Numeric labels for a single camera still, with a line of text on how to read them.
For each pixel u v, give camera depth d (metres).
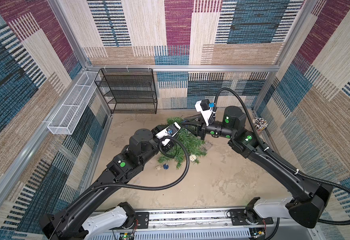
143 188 0.42
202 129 0.54
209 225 0.73
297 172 0.42
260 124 0.87
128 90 1.11
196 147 0.71
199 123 0.55
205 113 0.53
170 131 0.51
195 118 0.61
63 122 0.70
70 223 0.38
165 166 0.81
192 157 0.76
